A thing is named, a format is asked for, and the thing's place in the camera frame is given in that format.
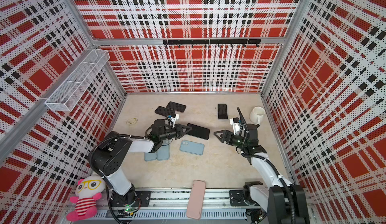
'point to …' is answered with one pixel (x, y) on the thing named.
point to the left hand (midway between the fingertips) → (192, 131)
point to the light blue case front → (195, 148)
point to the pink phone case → (196, 199)
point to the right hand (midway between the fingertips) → (218, 136)
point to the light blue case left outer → (150, 156)
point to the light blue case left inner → (164, 153)
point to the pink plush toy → (88, 191)
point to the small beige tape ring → (131, 121)
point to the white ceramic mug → (257, 114)
